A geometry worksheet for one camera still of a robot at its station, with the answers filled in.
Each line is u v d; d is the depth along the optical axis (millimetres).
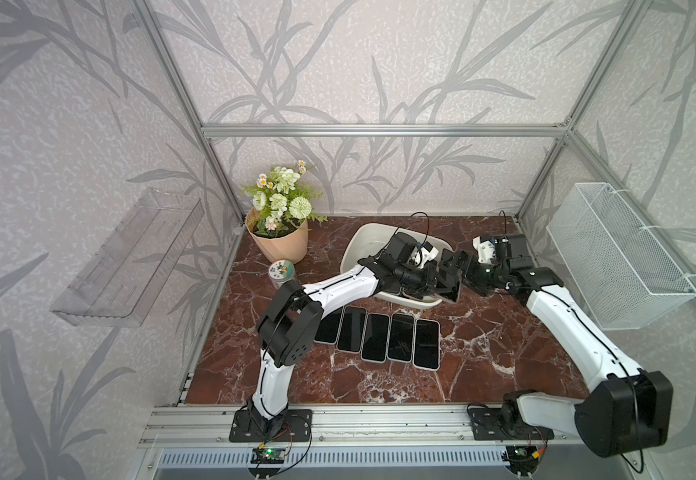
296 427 747
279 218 846
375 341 880
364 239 1068
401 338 866
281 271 940
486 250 751
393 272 693
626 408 388
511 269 616
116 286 642
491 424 731
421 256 719
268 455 707
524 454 740
